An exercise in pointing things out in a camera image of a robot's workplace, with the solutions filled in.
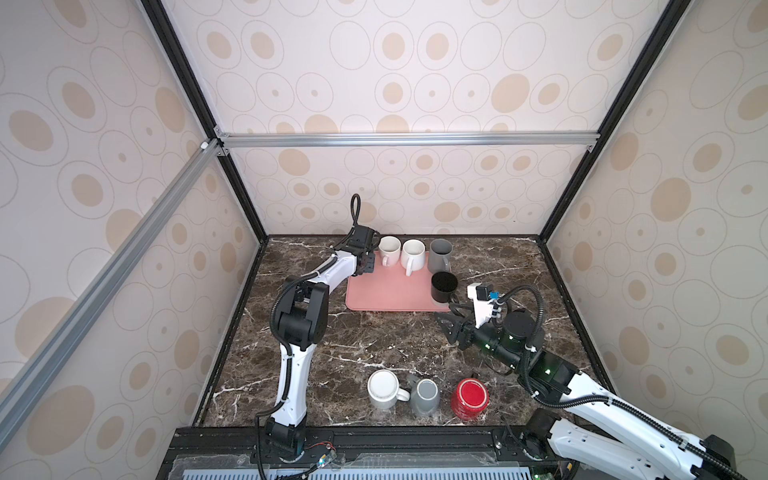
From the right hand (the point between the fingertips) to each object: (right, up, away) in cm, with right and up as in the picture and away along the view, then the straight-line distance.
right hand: (444, 311), depth 70 cm
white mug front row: (-14, -22, +6) cm, 27 cm away
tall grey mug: (+4, +14, +30) cm, 34 cm away
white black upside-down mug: (+4, +3, +25) cm, 25 cm away
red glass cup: (+7, -22, +3) cm, 23 cm away
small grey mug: (-5, -21, +3) cm, 22 cm away
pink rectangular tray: (-13, +2, +35) cm, 38 cm away
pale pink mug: (-13, +17, +36) cm, 42 cm away
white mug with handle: (-5, +14, +33) cm, 36 cm away
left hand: (-20, +15, +33) cm, 41 cm away
